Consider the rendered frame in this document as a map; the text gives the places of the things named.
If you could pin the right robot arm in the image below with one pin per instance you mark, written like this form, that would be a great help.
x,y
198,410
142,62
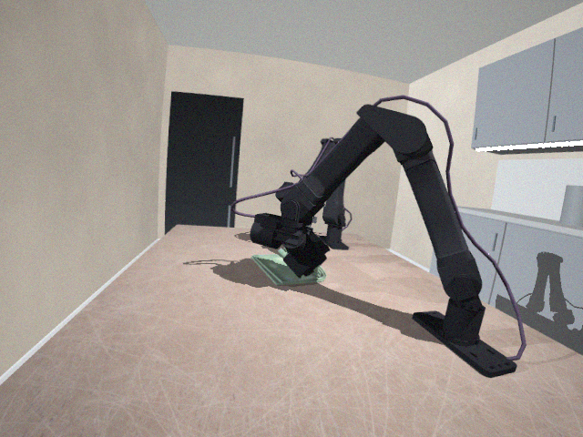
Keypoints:
x,y
333,212

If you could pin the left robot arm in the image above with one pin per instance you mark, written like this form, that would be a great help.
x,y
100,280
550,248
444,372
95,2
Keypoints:
x,y
457,269

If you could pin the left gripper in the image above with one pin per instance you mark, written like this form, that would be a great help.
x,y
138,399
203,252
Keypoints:
x,y
306,264

